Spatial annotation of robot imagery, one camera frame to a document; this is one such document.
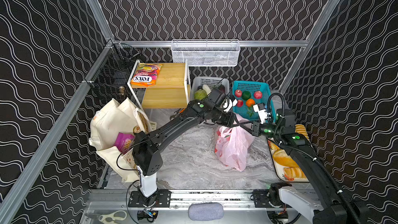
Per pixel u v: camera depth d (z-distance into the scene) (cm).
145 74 78
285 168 82
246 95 112
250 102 107
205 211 69
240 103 109
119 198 76
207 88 115
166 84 80
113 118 78
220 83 117
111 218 69
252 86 126
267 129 64
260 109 67
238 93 113
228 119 65
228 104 63
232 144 72
